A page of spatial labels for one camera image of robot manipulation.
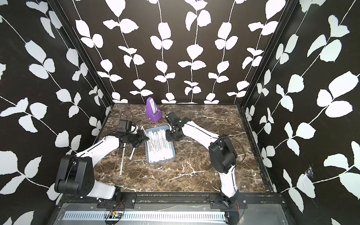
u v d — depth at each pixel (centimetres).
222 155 50
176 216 70
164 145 95
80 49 86
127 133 75
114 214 70
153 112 104
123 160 89
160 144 95
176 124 65
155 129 102
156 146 94
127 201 74
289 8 70
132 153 90
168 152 92
